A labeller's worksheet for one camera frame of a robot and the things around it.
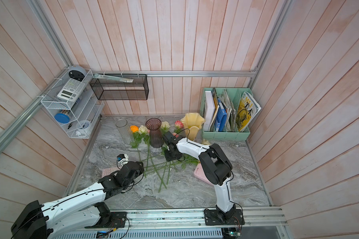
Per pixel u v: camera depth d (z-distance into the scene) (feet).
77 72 2.63
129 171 2.02
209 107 2.96
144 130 3.51
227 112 3.06
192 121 3.06
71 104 2.44
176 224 2.40
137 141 3.40
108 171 2.89
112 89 3.51
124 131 3.02
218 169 1.69
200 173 2.83
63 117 2.50
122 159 2.39
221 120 3.11
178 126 3.62
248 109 3.16
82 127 2.87
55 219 1.41
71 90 2.55
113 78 2.97
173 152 2.57
